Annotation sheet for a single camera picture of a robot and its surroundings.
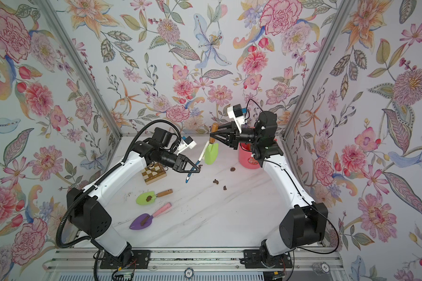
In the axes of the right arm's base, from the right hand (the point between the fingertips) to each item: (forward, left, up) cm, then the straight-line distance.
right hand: (211, 132), depth 65 cm
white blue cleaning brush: (-5, +4, -9) cm, 11 cm away
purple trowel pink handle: (-20, +33, -40) cm, 55 cm away
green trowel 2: (-8, +34, -40) cm, 53 cm away
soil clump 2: (+12, -11, -41) cm, 44 cm away
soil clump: (-1, -6, -41) cm, 41 cm away
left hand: (-10, +5, -11) cm, 16 cm away
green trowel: (-3, 0, -9) cm, 9 cm away
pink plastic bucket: (+12, -18, -32) cm, 39 cm away
